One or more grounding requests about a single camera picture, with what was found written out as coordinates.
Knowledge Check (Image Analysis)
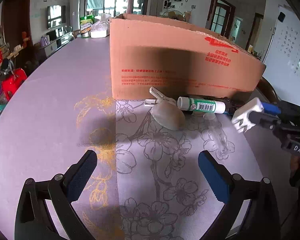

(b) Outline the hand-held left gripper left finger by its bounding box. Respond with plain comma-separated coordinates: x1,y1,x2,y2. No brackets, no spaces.
14,150,98,240

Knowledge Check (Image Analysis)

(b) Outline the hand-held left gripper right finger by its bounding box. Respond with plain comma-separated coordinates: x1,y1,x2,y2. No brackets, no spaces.
198,150,282,240

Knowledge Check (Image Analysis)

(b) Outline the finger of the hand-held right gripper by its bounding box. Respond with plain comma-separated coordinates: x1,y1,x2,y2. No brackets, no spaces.
249,111,300,133
262,101,300,117

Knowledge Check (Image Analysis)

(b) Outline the white plastic clip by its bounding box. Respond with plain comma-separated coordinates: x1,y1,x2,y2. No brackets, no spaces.
144,87,178,107

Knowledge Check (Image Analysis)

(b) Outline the brown cardboard box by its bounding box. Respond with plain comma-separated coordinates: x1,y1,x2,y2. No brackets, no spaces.
109,14,267,100

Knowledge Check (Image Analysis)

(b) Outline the cloth-covered desktop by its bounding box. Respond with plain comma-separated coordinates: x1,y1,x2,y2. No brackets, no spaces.
0,36,290,240

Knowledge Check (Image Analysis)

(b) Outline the green white glue stick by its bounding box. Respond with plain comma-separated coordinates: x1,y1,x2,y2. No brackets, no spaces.
177,96,227,114

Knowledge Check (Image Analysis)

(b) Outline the whiteboard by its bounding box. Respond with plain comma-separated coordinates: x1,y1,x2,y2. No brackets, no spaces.
262,5,300,103

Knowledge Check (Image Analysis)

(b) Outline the grey oval stone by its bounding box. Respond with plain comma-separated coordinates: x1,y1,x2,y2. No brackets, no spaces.
151,104,186,131

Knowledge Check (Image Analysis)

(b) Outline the wooden glass-pane door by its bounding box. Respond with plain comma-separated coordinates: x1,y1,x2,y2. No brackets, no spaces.
209,0,237,39

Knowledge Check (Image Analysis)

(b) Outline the red plastic stool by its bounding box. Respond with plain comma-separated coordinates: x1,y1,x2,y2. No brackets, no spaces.
1,67,28,100

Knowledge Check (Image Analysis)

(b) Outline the standing electric fan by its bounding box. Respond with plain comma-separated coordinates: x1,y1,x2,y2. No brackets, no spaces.
161,9,187,22

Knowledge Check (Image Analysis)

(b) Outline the wooden shelf board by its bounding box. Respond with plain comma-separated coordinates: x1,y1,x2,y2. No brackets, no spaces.
0,45,28,78

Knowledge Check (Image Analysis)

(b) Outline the clear plastic tissue pack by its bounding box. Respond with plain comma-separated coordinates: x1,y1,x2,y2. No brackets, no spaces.
90,13,111,38

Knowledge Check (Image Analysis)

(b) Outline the green snack bag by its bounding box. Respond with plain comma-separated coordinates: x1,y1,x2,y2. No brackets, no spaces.
79,15,95,38

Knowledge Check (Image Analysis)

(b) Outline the flat screen television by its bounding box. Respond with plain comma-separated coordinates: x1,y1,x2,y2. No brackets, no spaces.
47,5,67,29

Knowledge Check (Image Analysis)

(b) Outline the white standing air conditioner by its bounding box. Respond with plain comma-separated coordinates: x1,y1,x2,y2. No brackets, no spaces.
69,0,80,27

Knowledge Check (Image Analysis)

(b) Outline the dark wooden door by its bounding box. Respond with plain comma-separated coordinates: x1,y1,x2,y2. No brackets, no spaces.
1,0,32,48

